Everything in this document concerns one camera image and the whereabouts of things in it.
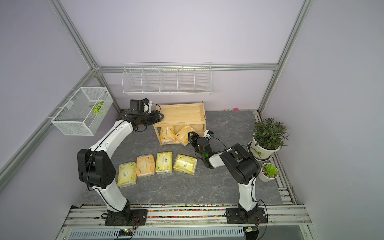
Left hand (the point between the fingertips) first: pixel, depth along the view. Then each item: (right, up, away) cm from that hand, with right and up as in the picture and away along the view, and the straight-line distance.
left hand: (161, 117), depth 89 cm
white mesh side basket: (-41, +1, -8) cm, 42 cm away
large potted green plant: (+61, -11, -7) cm, 63 cm away
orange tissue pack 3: (+11, -12, +11) cm, 20 cm away
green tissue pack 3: (+14, -28, 0) cm, 32 cm away
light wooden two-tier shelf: (+11, +1, +1) cm, 11 cm away
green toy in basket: (-34, +5, -8) cm, 35 cm away
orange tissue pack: (-9, -29, -2) cm, 30 cm away
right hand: (+16, -11, +6) cm, 20 cm away
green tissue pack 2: (+1, -27, 0) cm, 27 cm away
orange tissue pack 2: (+2, -11, +11) cm, 15 cm away
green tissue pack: (-19, -33, -4) cm, 38 cm away
